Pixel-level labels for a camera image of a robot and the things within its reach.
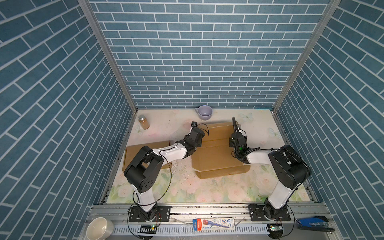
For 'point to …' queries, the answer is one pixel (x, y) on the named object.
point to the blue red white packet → (208, 224)
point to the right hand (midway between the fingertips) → (235, 134)
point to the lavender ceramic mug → (204, 112)
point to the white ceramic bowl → (99, 228)
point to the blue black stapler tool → (320, 223)
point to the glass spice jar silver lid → (144, 122)
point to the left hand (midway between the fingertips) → (196, 136)
